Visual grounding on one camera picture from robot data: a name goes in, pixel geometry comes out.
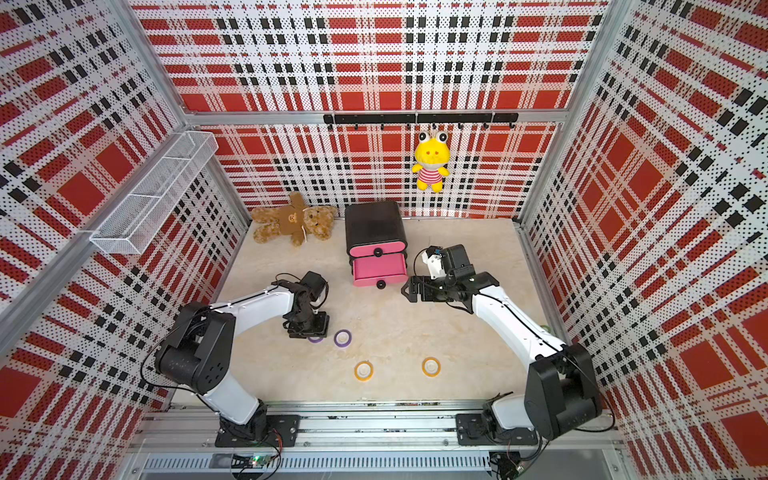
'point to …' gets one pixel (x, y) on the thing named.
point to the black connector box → (507, 465)
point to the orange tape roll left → (363, 370)
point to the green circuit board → (255, 461)
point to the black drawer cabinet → (377, 242)
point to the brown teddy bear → (296, 219)
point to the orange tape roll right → (431, 366)
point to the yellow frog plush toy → (432, 152)
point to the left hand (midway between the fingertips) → (321, 333)
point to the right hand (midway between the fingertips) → (421, 289)
